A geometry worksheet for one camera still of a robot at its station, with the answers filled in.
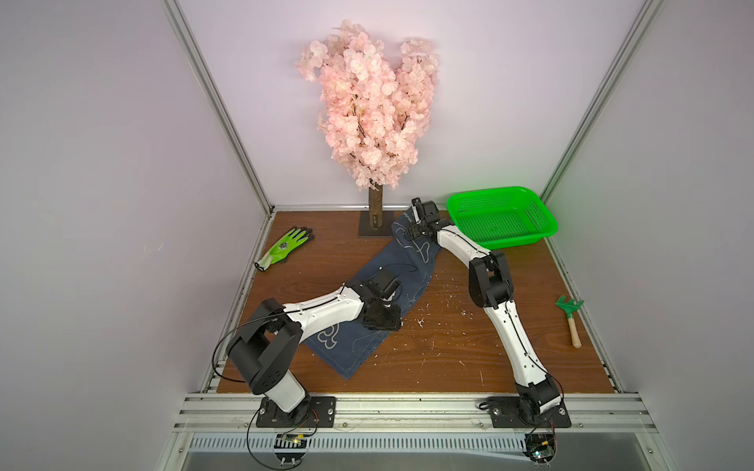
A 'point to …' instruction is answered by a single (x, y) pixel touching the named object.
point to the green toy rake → (570, 307)
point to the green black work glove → (284, 246)
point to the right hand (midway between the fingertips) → (424, 218)
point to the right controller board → (540, 447)
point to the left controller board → (290, 447)
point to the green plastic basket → (500, 218)
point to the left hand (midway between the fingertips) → (400, 326)
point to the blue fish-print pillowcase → (414, 259)
